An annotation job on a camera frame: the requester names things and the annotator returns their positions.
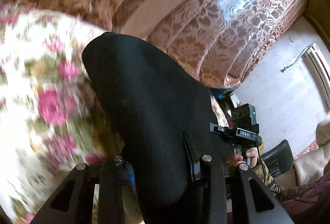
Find black pants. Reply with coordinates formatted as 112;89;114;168
82;32;230;212

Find patterned right sleeve forearm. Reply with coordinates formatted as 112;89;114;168
253;159;284;197

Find beige armchair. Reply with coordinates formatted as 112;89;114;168
293;118;330;185

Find floral bed sheet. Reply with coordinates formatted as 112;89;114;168
1;1;124;223

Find brown floral curtain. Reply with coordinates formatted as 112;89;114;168
0;0;314;90

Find black chair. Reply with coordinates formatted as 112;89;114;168
261;140;294;178

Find white wall cable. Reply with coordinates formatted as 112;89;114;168
281;44;313;73

